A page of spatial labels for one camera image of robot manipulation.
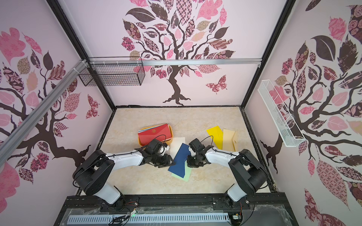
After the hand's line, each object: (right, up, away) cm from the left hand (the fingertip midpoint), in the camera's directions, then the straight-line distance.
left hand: (171, 167), depth 86 cm
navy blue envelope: (+4, -1, +1) cm, 5 cm away
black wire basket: (-40, +63, +9) cm, 75 cm away
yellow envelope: (+33, +19, +18) cm, 42 cm away
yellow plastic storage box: (-3, +15, +9) cm, 17 cm away
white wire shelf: (+64, +26, -11) cm, 70 cm away
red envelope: (-8, +20, +14) cm, 26 cm away
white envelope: (+2, +11, +12) cm, 16 cm away
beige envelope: (+39, +13, +13) cm, 44 cm away
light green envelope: (+10, -3, -1) cm, 11 cm away
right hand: (+11, 0, +2) cm, 11 cm away
